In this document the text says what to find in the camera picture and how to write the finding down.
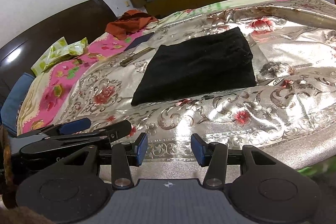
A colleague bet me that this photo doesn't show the black pants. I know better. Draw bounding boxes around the black pants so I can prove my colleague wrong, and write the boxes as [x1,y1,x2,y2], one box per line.
[131,27,256,106]

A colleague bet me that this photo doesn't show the pink cartoon bed sheet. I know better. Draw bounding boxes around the pink cartoon bed sheet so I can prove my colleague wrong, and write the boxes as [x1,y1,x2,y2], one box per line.
[17,0,280,135]

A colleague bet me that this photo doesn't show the blue pillow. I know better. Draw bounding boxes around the blue pillow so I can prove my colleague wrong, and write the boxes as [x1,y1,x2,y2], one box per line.
[1,73,35,137]

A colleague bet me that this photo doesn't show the brown flat box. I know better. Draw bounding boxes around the brown flat box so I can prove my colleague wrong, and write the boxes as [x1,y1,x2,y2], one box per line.
[120,47,154,67]

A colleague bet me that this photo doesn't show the green yellow pillow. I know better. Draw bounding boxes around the green yellow pillow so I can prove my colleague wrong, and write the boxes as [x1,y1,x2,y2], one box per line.
[31,37,88,76]

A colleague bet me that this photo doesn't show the dark blue flat wallet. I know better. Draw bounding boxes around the dark blue flat wallet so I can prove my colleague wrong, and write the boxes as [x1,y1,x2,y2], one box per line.
[125,32,154,51]

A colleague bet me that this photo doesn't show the floral satin bedspread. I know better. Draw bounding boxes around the floral satin bedspread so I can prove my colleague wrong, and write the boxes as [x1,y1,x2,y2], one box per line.
[54,0,335,169]

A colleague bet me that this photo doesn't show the dark brown headboard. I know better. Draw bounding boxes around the dark brown headboard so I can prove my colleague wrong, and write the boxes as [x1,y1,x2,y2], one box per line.
[1,0,117,104]

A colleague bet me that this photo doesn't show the red orange crumpled cloth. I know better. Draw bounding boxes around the red orange crumpled cloth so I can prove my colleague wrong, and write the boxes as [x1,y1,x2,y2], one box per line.
[105,10,158,40]

